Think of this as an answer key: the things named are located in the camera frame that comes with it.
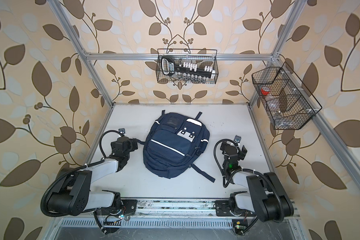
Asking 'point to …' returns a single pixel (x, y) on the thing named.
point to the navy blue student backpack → (174, 143)
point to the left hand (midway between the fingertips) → (125, 139)
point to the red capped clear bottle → (265, 90)
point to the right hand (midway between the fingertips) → (236, 145)
